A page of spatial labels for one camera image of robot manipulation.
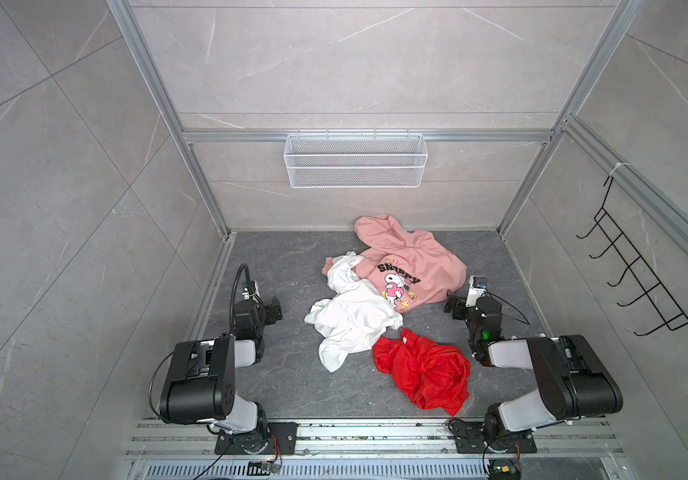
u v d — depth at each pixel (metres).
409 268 1.04
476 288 0.80
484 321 0.71
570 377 0.44
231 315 0.69
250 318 0.72
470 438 0.73
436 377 0.76
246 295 0.81
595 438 0.75
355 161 1.01
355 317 0.88
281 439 0.73
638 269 0.69
